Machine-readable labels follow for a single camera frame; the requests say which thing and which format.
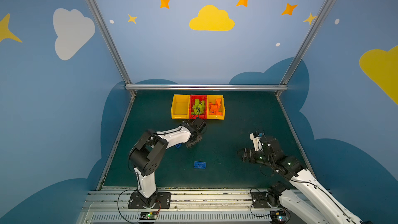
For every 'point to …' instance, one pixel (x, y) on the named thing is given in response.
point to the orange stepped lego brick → (213, 107)
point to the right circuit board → (278, 216)
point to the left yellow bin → (181, 106)
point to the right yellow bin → (212, 99)
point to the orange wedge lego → (218, 102)
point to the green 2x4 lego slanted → (197, 102)
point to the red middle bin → (200, 97)
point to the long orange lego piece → (216, 112)
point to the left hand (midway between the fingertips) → (199, 139)
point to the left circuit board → (148, 215)
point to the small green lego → (195, 112)
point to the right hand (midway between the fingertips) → (245, 150)
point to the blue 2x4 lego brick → (200, 165)
